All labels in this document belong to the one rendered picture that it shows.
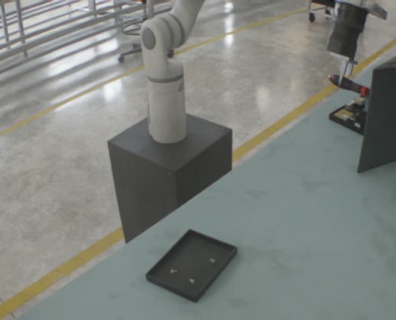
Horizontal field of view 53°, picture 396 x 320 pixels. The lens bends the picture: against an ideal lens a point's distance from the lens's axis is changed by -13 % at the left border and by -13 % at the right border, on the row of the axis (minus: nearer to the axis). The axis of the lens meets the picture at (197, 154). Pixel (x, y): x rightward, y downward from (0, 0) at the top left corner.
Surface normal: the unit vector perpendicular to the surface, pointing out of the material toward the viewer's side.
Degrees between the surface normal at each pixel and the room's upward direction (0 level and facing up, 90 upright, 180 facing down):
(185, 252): 0
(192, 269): 0
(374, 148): 90
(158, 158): 0
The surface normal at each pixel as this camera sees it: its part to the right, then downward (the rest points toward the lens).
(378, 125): 0.33, 0.51
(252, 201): -0.03, -0.84
